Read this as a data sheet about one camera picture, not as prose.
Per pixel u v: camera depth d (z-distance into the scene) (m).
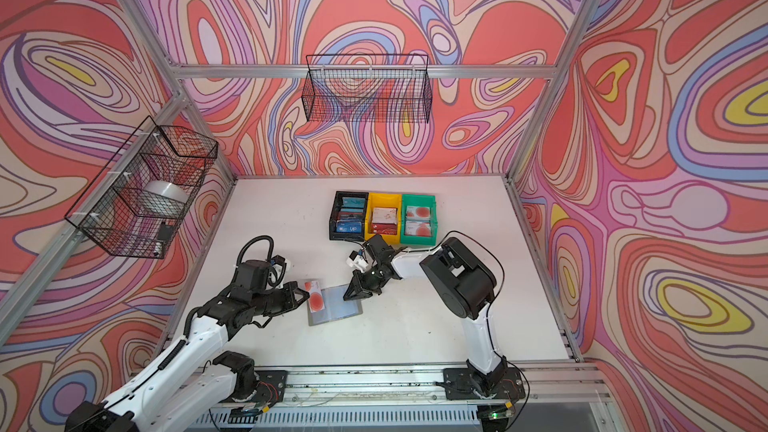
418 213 1.05
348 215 1.05
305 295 0.80
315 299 0.83
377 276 0.82
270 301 0.69
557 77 0.89
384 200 1.05
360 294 0.83
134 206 0.73
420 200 1.05
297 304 0.75
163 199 0.70
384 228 1.02
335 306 0.88
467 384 0.72
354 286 0.84
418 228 1.02
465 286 0.53
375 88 0.97
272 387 0.73
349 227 1.02
